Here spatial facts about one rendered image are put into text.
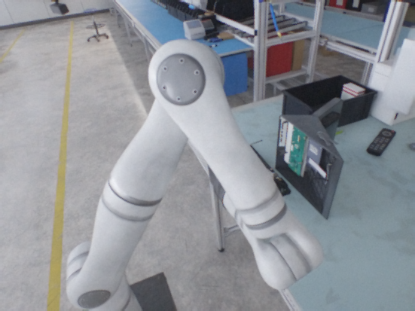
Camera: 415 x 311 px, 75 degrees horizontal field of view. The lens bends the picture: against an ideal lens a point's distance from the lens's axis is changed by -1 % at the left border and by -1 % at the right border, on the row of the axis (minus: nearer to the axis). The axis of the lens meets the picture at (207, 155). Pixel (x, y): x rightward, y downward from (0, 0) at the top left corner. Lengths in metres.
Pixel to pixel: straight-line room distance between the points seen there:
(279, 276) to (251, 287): 1.36
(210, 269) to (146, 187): 1.49
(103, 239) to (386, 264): 0.62
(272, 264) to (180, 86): 0.29
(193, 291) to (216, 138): 1.53
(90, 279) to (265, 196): 0.33
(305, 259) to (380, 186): 0.57
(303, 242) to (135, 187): 0.26
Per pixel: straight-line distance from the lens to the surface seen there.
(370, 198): 0.93
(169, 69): 0.33
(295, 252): 0.45
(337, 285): 0.73
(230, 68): 2.38
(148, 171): 0.41
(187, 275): 1.86
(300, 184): 0.91
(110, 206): 0.44
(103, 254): 0.50
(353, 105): 1.20
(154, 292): 0.88
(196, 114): 0.33
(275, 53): 2.60
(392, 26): 1.39
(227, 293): 1.79
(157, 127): 0.42
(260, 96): 2.52
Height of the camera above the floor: 1.62
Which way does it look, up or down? 38 degrees down
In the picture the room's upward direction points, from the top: 6 degrees counter-clockwise
